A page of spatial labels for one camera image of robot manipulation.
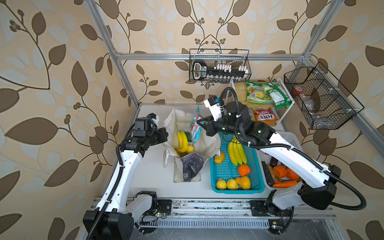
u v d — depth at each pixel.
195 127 0.64
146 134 0.57
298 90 0.81
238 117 0.44
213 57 0.91
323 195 0.38
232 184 0.78
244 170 0.81
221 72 0.83
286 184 0.74
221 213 0.74
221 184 0.78
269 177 0.75
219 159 0.87
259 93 0.76
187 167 0.76
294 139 0.89
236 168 0.87
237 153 0.91
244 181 0.77
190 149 0.91
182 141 0.93
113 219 0.37
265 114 0.89
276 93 0.75
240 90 0.85
